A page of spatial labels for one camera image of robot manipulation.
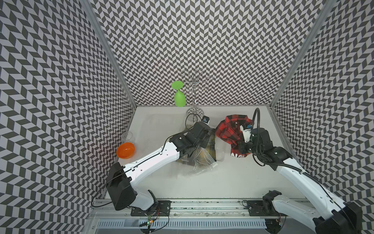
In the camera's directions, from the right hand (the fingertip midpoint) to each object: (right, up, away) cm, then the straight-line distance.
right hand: (238, 144), depth 79 cm
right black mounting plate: (+7, -32, -5) cm, 33 cm away
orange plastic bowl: (-67, -6, +10) cm, 68 cm away
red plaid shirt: (-5, +7, -2) cm, 9 cm away
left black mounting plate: (-40, -31, -7) cm, 51 cm away
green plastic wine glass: (-34, +28, +14) cm, 46 cm away
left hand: (-20, +5, -2) cm, 20 cm away
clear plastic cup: (-70, +1, +18) cm, 72 cm away
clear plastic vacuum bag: (-22, -9, -2) cm, 24 cm away
